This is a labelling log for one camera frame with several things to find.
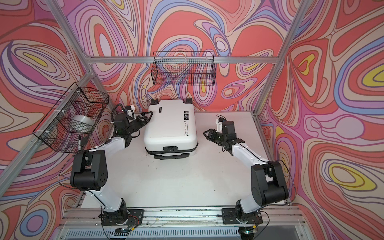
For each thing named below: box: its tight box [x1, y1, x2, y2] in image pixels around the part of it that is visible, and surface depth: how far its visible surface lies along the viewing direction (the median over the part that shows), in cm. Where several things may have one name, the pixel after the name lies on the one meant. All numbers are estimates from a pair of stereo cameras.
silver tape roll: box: [69, 114, 95, 133], surface depth 74 cm
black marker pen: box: [78, 135, 82, 151], surface depth 73 cm
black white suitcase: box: [143, 98, 198, 160], surface depth 87 cm
